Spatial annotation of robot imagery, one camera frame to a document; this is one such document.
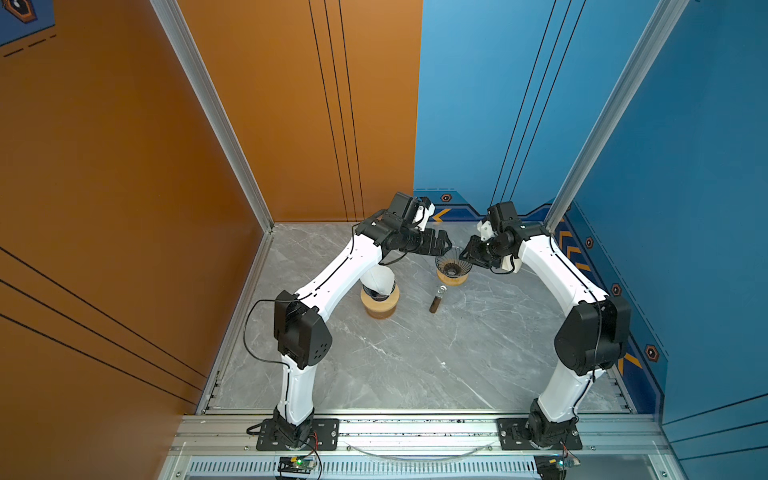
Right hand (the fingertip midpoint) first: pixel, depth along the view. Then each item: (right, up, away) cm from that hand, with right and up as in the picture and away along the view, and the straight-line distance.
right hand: (461, 256), depth 88 cm
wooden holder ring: (-3, -8, +2) cm, 8 cm away
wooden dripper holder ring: (-24, -15, -1) cm, 29 cm away
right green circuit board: (+18, -50, -18) cm, 56 cm away
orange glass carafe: (-24, -18, +5) cm, 31 cm away
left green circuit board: (-42, -49, -17) cm, 67 cm away
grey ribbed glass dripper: (-3, -3, +4) cm, 5 cm away
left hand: (-8, +4, -7) cm, 11 cm away
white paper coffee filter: (-24, -7, -1) cm, 25 cm away
